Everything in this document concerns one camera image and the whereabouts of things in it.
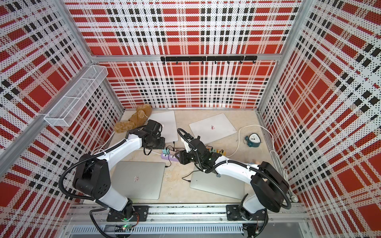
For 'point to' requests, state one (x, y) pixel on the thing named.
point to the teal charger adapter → (165, 151)
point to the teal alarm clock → (253, 140)
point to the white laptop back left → (167, 119)
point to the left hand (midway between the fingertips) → (163, 144)
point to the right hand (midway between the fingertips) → (180, 153)
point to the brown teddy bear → (137, 120)
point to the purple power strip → (171, 156)
